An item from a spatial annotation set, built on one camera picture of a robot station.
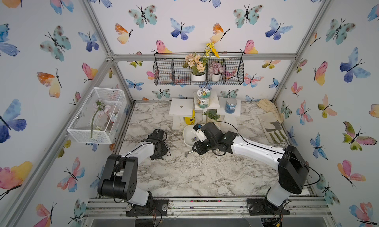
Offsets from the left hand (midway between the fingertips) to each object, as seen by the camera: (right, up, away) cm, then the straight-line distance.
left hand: (164, 150), depth 93 cm
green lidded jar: (+24, +31, -12) cm, 41 cm away
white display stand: (+10, +26, +2) cm, 27 cm away
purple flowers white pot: (+32, +50, -3) cm, 59 cm away
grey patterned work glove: (+74, +11, +8) cm, 75 cm away
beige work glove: (+79, +28, +23) cm, 87 cm away
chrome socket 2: (+14, -2, -2) cm, 14 cm away
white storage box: (+16, +9, +4) cm, 19 cm away
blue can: (+41, +28, -5) cm, 50 cm away
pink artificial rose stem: (-28, +25, -18) cm, 42 cm away
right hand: (+19, +5, -13) cm, 24 cm away
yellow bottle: (+16, +19, +7) cm, 26 cm away
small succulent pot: (+30, +21, +4) cm, 37 cm away
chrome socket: (+18, +6, +2) cm, 19 cm away
